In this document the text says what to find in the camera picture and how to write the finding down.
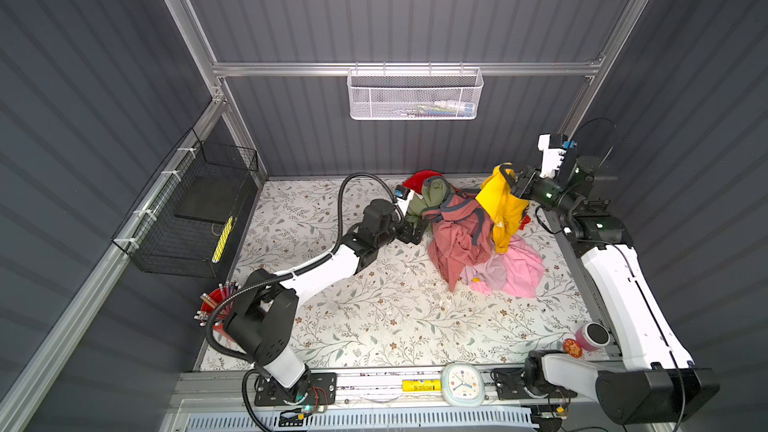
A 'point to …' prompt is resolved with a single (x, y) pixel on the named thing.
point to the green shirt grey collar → (436, 192)
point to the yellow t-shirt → (503, 207)
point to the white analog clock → (462, 384)
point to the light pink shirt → (517, 272)
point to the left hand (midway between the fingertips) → (413, 214)
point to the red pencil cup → (211, 300)
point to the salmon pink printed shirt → (462, 230)
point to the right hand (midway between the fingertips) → (505, 170)
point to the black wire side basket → (188, 221)
